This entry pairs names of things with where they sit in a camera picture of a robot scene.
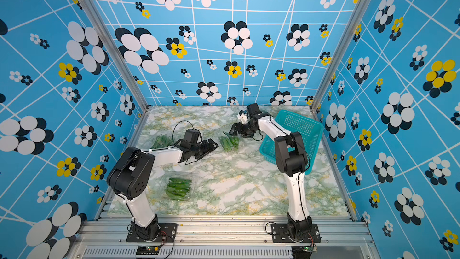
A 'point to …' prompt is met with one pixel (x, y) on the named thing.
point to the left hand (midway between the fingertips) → (216, 146)
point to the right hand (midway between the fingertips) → (237, 133)
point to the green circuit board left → (147, 250)
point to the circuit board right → (313, 249)
